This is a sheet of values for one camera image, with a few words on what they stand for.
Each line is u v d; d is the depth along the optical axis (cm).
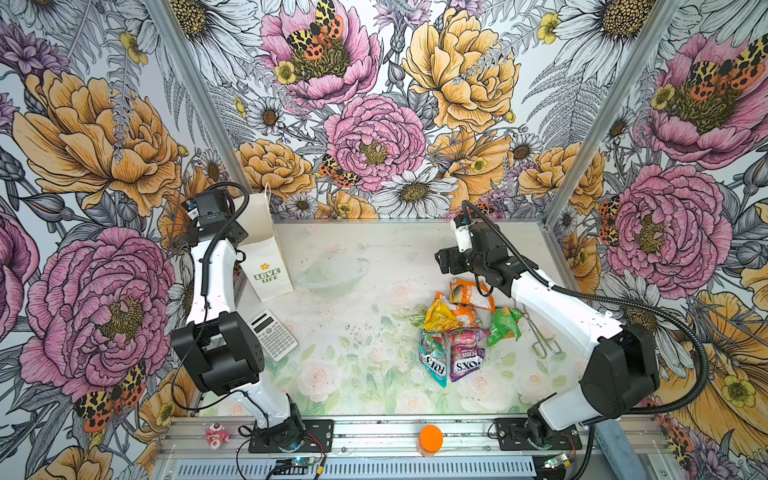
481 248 66
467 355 81
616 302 47
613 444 71
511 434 74
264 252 87
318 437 73
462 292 92
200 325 45
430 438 67
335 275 106
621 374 42
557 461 72
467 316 91
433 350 80
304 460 71
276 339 89
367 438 76
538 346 89
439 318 82
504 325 85
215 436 71
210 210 63
